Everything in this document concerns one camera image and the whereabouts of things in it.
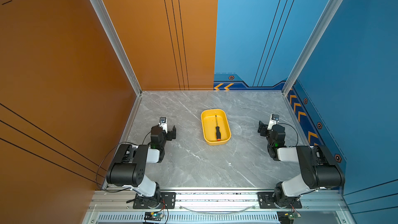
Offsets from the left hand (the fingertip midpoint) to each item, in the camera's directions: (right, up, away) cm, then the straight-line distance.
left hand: (166, 124), depth 94 cm
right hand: (+61, +2, -1) cm, 61 cm away
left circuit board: (0, -39, -24) cm, 46 cm away
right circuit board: (+61, -39, -24) cm, 77 cm away
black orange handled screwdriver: (+32, -5, +2) cm, 32 cm away
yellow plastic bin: (+27, 0, +6) cm, 27 cm away
